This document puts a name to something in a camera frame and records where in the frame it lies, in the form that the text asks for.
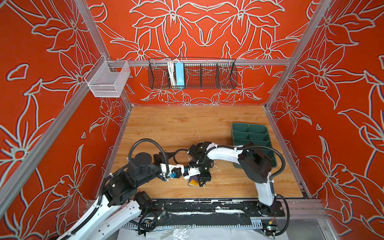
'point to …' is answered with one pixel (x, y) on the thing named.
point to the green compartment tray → (244, 133)
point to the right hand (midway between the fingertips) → (198, 181)
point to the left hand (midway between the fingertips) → (175, 154)
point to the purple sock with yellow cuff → (194, 181)
